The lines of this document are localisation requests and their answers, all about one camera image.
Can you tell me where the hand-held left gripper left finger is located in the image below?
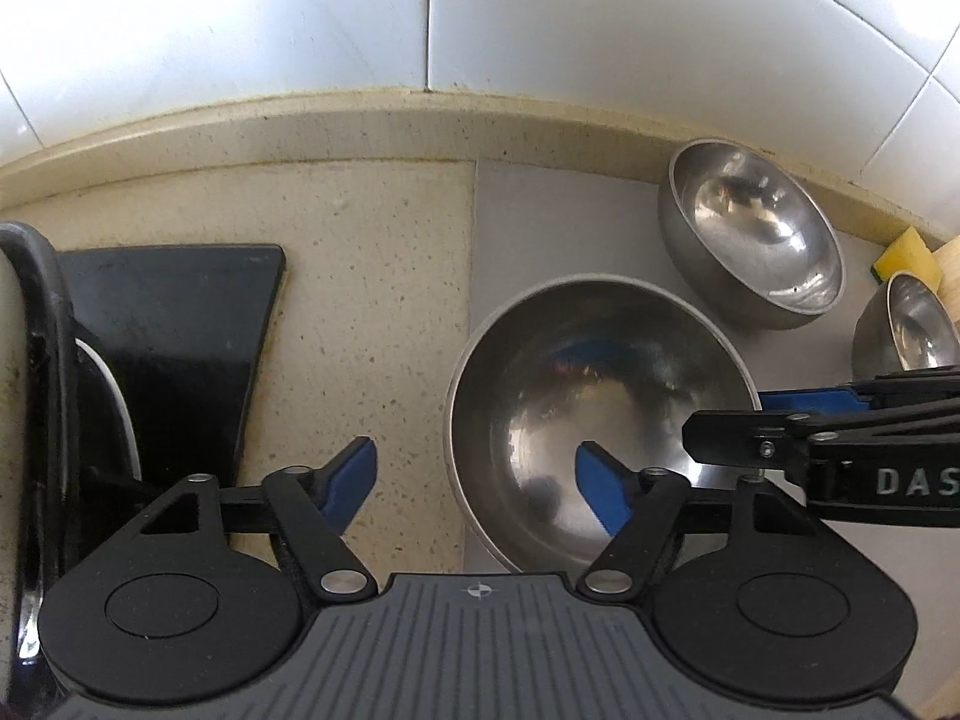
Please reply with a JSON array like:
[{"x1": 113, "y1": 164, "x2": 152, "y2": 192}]
[{"x1": 112, "y1": 436, "x2": 378, "y2": 601}]

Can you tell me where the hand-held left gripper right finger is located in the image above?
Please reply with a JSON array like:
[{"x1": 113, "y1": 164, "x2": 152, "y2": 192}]
[{"x1": 576, "y1": 442, "x2": 833, "y2": 601}]

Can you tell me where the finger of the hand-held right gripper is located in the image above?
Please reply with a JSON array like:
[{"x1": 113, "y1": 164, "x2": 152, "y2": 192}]
[
  {"x1": 756, "y1": 366, "x2": 960, "y2": 413},
  {"x1": 682, "y1": 399, "x2": 960, "y2": 470}
]

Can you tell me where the stainless steel bowl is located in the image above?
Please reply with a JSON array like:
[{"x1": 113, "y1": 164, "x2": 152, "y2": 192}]
[
  {"x1": 445, "y1": 275, "x2": 764, "y2": 575},
  {"x1": 852, "y1": 273, "x2": 960, "y2": 391},
  {"x1": 658, "y1": 138, "x2": 847, "y2": 331}
]

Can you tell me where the yellow green sponge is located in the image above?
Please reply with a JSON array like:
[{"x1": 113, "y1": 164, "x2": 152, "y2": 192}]
[{"x1": 868, "y1": 226, "x2": 947, "y2": 287}]

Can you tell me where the wooden knife block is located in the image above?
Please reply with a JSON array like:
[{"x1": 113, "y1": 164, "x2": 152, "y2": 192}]
[{"x1": 928, "y1": 238, "x2": 960, "y2": 301}]

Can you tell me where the black glass gas stove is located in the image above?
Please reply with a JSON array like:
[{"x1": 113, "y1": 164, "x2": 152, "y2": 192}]
[{"x1": 0, "y1": 220, "x2": 288, "y2": 698}]

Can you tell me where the aluminium pressure cooker pot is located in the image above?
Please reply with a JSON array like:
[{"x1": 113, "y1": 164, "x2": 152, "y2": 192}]
[{"x1": 0, "y1": 244, "x2": 38, "y2": 720}]

